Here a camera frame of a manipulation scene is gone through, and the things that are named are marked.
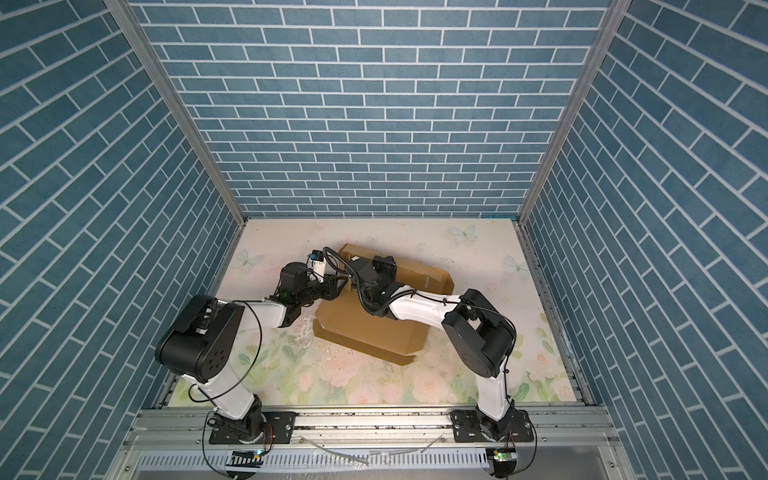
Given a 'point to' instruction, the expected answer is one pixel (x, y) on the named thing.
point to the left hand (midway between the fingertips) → (343, 278)
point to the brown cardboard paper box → (345, 319)
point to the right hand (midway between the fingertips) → (390, 254)
